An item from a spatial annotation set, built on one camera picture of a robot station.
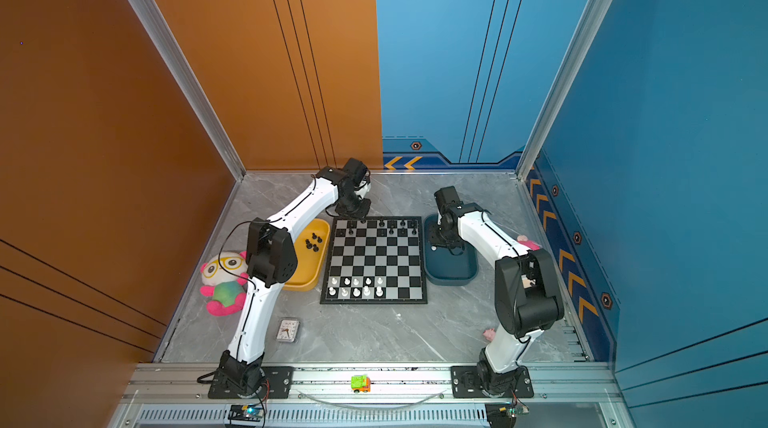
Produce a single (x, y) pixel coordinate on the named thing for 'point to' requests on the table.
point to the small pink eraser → (489, 334)
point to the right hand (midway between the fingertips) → (433, 240)
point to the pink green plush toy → (224, 276)
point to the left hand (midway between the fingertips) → (364, 213)
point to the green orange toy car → (360, 383)
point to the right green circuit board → (503, 415)
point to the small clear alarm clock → (287, 330)
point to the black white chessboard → (375, 260)
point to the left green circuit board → (251, 412)
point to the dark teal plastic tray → (441, 266)
